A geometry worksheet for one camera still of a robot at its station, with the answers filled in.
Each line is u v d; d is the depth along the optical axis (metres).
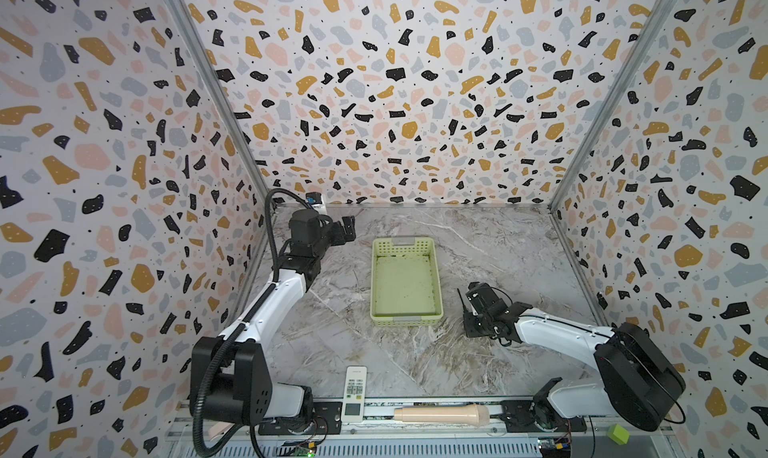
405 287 0.98
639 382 0.43
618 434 0.70
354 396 0.76
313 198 0.72
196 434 0.34
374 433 0.73
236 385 0.41
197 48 0.78
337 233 0.75
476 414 0.71
